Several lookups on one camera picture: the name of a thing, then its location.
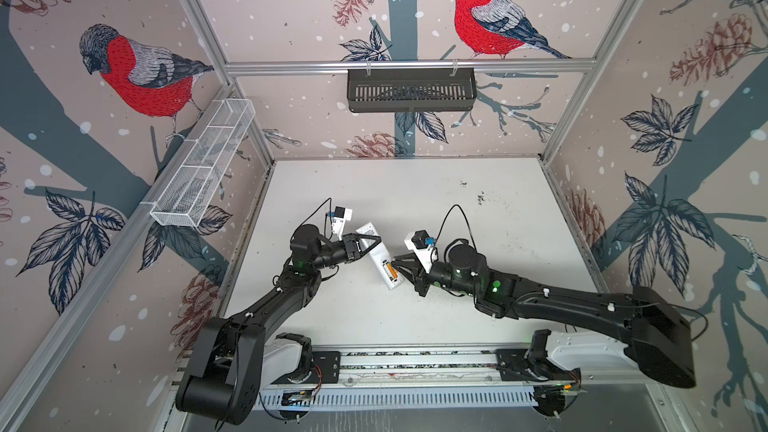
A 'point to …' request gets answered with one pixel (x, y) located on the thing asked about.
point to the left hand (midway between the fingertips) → (378, 245)
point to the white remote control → (379, 255)
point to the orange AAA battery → (392, 270)
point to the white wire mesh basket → (203, 161)
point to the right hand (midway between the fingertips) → (391, 264)
